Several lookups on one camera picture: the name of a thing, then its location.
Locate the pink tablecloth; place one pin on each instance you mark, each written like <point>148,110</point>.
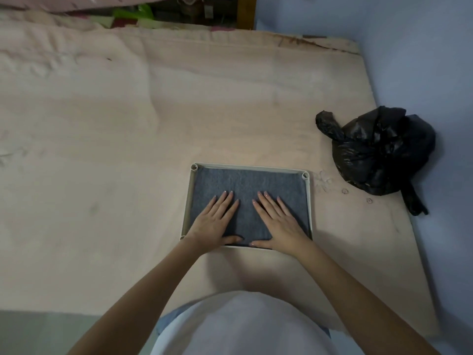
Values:
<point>111,125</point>

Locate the brown wooden post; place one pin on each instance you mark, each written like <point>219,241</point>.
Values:
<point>245,12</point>

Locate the green plastic item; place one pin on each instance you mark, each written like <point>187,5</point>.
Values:
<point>129,12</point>

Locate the person's left forearm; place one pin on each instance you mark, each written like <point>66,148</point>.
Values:
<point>140,303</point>

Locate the person's white shirt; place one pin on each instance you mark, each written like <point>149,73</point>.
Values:
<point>240,329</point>

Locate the beige plastic tray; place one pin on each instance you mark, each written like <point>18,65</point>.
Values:
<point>187,203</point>

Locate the person's left hand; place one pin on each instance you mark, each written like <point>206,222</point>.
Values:
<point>210,229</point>

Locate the grey and white absorbent pad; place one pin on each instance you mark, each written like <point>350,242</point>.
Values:
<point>247,181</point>

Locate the person's right forearm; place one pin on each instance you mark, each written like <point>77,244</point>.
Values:
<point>354,303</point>

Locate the black plastic bag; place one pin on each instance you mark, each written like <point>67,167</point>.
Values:
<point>380,151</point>

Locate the person's right hand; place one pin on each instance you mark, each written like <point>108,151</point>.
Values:
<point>284,229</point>

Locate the person's blue jeans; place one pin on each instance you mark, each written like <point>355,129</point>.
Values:
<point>168,319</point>

